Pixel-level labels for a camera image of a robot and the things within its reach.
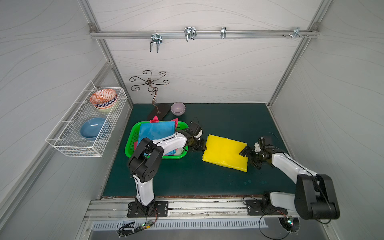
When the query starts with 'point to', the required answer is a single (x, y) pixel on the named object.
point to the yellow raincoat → (225, 151)
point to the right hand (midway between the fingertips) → (245, 156)
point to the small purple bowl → (178, 109)
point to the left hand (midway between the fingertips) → (205, 148)
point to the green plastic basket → (132, 133)
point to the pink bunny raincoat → (155, 120)
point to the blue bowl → (91, 127)
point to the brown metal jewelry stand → (150, 83)
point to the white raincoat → (178, 152)
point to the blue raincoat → (156, 130)
